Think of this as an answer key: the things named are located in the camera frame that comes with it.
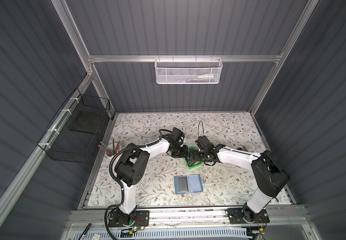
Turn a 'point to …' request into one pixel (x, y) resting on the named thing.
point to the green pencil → (106, 147)
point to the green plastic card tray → (192, 164)
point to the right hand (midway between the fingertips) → (196, 157)
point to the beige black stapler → (245, 148)
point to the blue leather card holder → (188, 184)
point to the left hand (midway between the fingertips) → (188, 155)
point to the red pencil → (118, 144)
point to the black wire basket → (72, 135)
